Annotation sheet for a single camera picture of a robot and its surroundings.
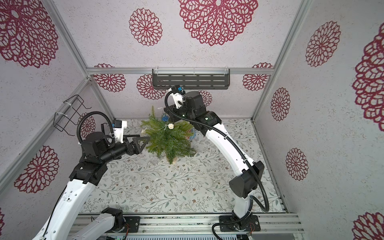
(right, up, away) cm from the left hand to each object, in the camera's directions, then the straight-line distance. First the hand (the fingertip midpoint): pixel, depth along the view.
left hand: (144, 138), depth 67 cm
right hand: (+8, +14, +1) cm, 17 cm away
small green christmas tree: (+11, -1, +7) cm, 13 cm away
